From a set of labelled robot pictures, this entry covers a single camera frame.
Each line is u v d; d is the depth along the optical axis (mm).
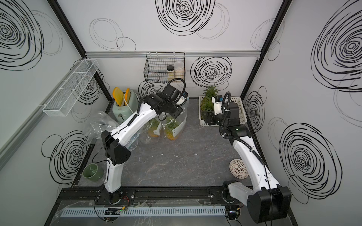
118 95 952
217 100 644
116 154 473
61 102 721
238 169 823
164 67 889
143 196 749
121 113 931
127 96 930
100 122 891
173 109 708
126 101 928
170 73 847
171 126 810
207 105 916
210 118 665
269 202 370
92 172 801
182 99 722
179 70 846
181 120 855
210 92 968
